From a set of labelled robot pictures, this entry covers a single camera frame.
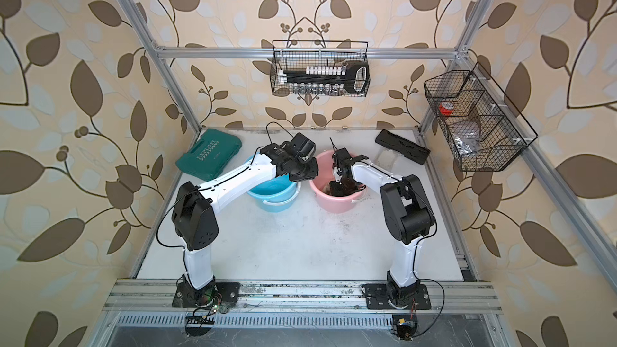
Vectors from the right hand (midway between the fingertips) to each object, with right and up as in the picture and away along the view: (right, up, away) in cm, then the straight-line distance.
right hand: (339, 197), depth 95 cm
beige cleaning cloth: (+1, +6, -14) cm, 15 cm away
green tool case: (-56, +17, +10) cm, 59 cm away
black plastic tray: (+35, +18, +14) cm, 42 cm away
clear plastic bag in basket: (+34, +21, -24) cm, 47 cm away
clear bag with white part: (+22, +15, +10) cm, 28 cm away
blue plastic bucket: (-22, +4, -17) cm, 28 cm away
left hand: (-9, +11, -10) cm, 18 cm away
